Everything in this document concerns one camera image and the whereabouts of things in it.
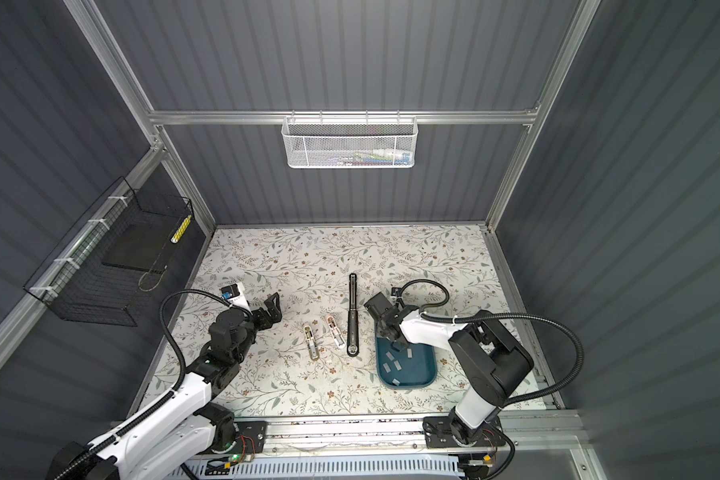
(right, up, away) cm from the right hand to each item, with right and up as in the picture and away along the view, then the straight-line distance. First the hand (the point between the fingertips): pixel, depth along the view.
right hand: (394, 327), depth 93 cm
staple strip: (-2, -7, -7) cm, 10 cm away
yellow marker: (-60, +30, -11) cm, 68 cm away
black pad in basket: (-65, +25, -18) cm, 72 cm away
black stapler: (-13, -5, -4) cm, 14 cm away
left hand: (-37, +11, -11) cm, 40 cm away
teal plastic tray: (+5, -10, -7) cm, 13 cm away
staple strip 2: (-3, -9, -9) cm, 13 cm away
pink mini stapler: (-18, -1, -4) cm, 18 cm away
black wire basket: (-72, +20, -20) cm, 78 cm away
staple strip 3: (0, -12, -11) cm, 16 cm away
